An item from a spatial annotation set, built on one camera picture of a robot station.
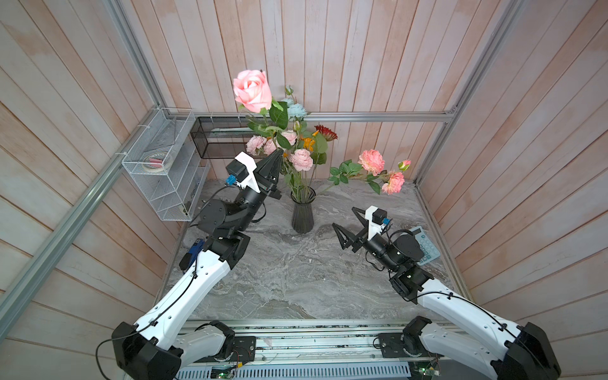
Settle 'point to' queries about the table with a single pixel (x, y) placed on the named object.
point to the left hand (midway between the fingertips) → (282, 152)
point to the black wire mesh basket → (222, 137)
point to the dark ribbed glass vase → (302, 219)
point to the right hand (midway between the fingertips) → (343, 216)
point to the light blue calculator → (430, 251)
